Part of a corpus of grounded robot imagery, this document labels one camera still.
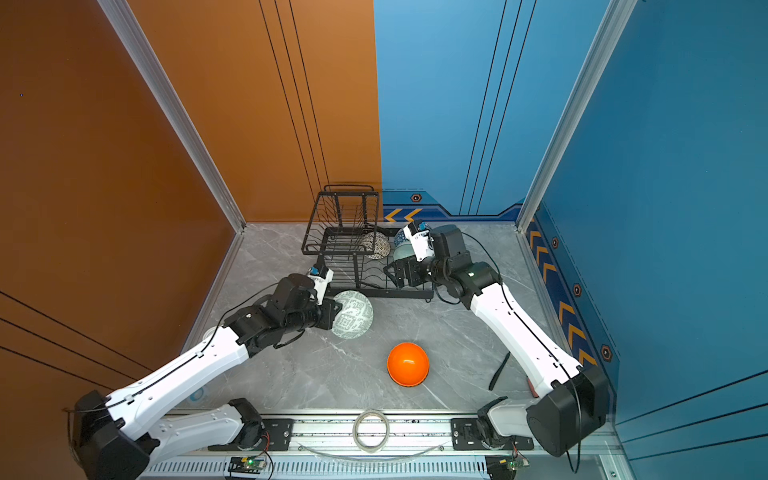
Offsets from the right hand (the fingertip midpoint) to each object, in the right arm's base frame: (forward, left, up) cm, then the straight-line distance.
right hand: (398, 264), depth 76 cm
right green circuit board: (-40, -24, -27) cm, 54 cm away
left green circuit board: (-39, +37, -27) cm, 60 cm away
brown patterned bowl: (+8, +6, -1) cm, 10 cm away
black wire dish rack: (+33, +21, -19) cm, 43 cm away
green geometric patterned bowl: (-10, +11, -10) cm, 18 cm away
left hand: (-7, +15, -7) cm, 18 cm away
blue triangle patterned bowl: (+28, -1, -20) cm, 35 cm away
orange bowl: (-17, -2, -23) cm, 29 cm away
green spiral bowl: (+22, -2, -20) cm, 30 cm away
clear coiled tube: (-31, +11, -25) cm, 42 cm away
